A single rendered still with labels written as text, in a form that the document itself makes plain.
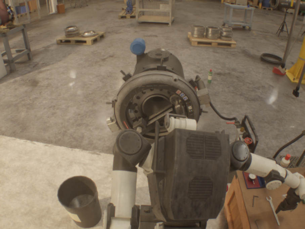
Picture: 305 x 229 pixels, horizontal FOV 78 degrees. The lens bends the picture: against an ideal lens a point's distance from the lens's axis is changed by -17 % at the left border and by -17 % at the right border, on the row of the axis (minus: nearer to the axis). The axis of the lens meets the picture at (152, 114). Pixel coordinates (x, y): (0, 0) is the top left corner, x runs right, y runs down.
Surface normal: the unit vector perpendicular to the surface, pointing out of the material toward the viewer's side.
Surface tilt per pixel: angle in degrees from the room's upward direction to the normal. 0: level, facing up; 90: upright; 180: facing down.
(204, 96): 90
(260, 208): 0
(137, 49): 90
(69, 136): 0
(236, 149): 33
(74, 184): 87
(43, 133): 0
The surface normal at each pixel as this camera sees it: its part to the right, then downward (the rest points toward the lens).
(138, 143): 0.25, -0.33
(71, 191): 0.73, 0.35
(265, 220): 0.00, -0.81
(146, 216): -0.04, -0.17
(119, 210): -0.12, -0.36
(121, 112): -0.04, 0.58
